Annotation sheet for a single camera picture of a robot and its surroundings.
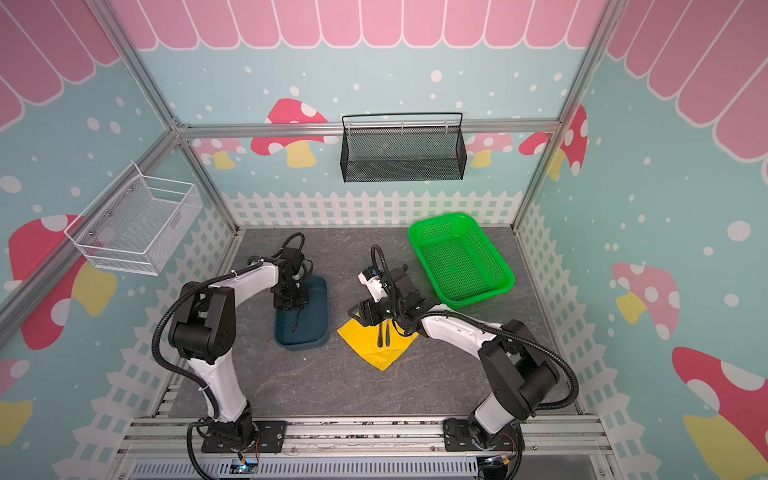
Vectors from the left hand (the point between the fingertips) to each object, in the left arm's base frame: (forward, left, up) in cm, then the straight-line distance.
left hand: (300, 310), depth 96 cm
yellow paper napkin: (-10, -22, 0) cm, 24 cm away
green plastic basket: (+22, -55, 0) cm, 59 cm away
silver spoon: (-4, +1, -1) cm, 4 cm away
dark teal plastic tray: (-5, -5, -1) cm, 7 cm away
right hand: (-6, -20, +12) cm, 24 cm away
